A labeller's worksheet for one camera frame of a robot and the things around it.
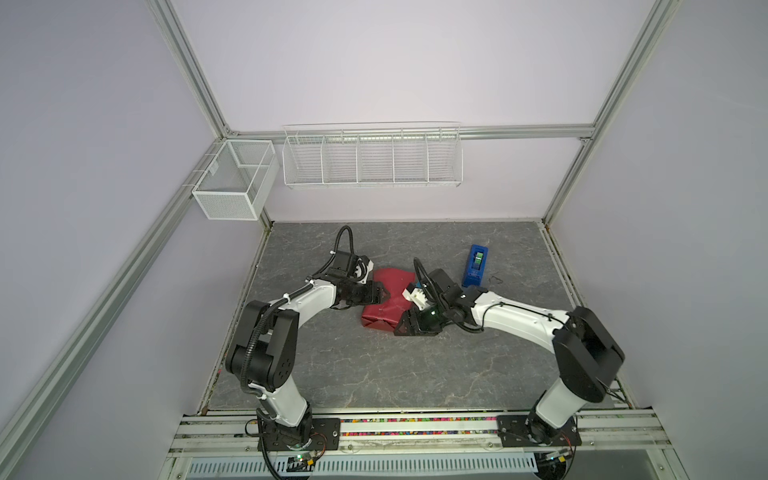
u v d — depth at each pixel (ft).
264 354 1.54
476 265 3.32
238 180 3.36
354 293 2.61
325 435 2.42
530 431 2.19
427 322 2.44
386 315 2.86
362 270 2.71
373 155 3.18
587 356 1.48
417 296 2.64
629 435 2.44
